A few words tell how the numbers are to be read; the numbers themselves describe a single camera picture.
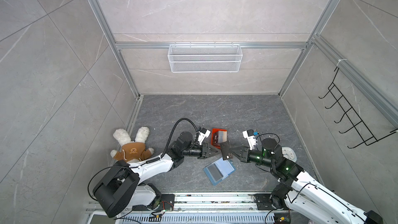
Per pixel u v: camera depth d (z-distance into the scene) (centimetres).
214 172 82
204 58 101
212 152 71
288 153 88
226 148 74
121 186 42
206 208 73
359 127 65
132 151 82
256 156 63
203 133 74
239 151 67
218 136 93
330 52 74
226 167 84
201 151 68
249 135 68
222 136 93
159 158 55
